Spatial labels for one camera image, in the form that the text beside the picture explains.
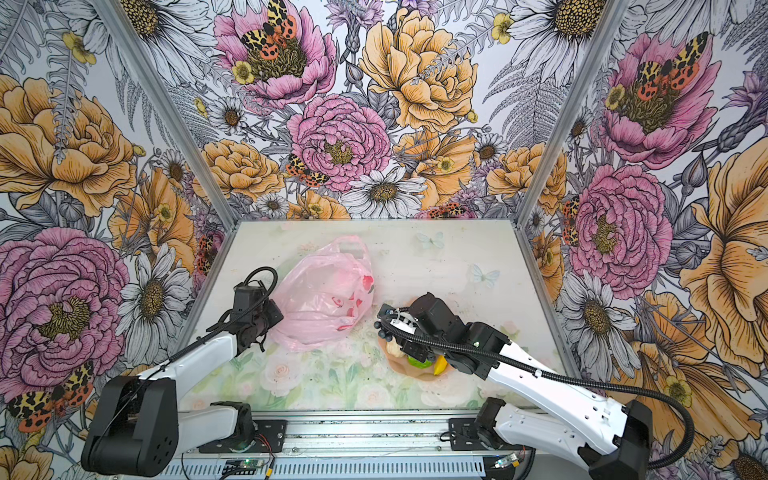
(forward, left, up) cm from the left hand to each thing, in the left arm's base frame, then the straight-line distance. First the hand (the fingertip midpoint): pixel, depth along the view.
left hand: (275, 319), depth 91 cm
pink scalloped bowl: (-14, -38, -1) cm, 40 cm away
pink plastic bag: (+9, -13, 0) cm, 16 cm away
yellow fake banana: (-15, -47, +3) cm, 50 cm away
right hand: (-12, -38, +14) cm, 42 cm away
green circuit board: (-36, 0, -4) cm, 36 cm away
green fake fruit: (-14, -42, 0) cm, 44 cm away
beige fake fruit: (-11, -35, +4) cm, 37 cm away
